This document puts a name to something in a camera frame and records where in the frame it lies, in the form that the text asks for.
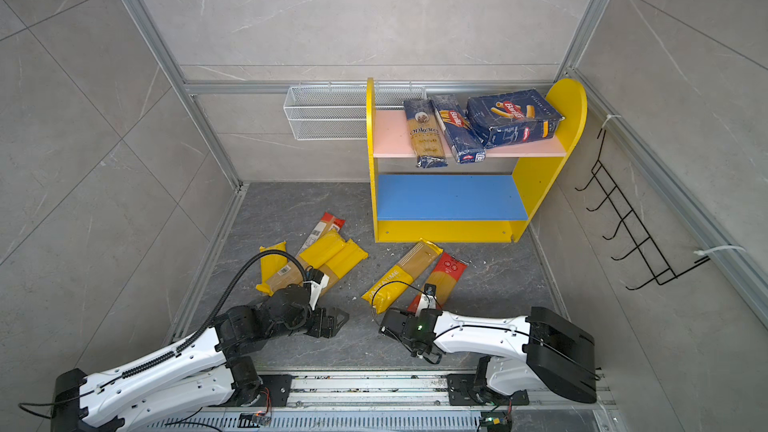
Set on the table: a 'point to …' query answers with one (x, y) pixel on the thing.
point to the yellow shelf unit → (484, 201)
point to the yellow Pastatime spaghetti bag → (387, 291)
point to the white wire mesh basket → (339, 112)
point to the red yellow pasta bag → (445, 276)
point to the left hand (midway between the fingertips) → (340, 309)
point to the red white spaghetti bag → (326, 225)
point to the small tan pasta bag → (287, 275)
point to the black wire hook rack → (645, 248)
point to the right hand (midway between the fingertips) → (417, 323)
